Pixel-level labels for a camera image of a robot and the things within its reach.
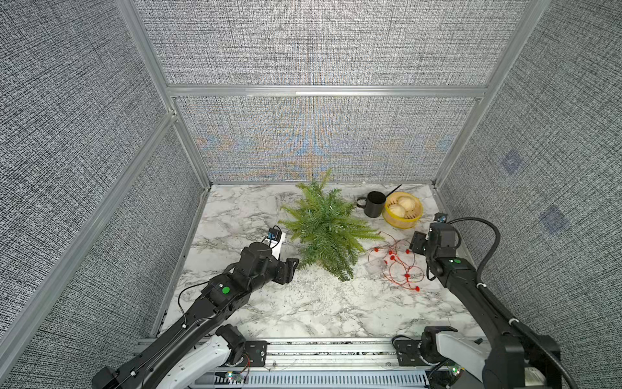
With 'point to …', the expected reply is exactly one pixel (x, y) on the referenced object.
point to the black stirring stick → (394, 190)
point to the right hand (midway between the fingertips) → (426, 230)
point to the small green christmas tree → (329, 236)
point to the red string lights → (394, 258)
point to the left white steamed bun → (398, 210)
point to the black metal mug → (374, 203)
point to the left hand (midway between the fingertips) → (293, 256)
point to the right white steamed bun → (407, 202)
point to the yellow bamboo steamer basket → (411, 218)
